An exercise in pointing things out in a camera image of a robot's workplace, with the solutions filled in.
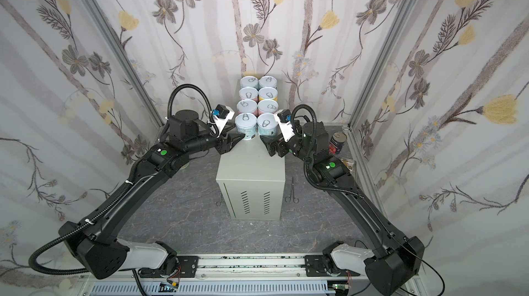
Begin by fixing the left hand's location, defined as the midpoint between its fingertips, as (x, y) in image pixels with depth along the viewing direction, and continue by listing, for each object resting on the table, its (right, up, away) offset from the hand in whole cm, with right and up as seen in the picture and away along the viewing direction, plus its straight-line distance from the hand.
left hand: (236, 124), depth 67 cm
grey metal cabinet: (+6, -18, -7) cm, 20 cm away
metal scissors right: (+23, -32, +24) cm, 46 cm away
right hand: (+12, 0, -2) cm, 12 cm away
